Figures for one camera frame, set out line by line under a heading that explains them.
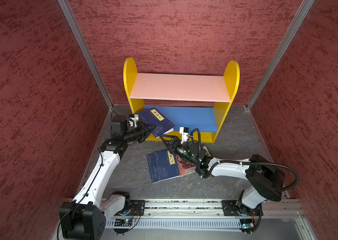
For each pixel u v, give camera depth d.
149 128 0.72
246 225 0.71
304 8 0.71
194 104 1.26
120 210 0.62
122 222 0.71
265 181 0.45
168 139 0.68
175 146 0.66
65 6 0.70
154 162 0.89
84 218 0.38
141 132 0.66
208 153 0.92
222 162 0.57
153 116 0.79
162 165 0.87
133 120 0.71
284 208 0.76
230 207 0.74
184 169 0.87
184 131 0.72
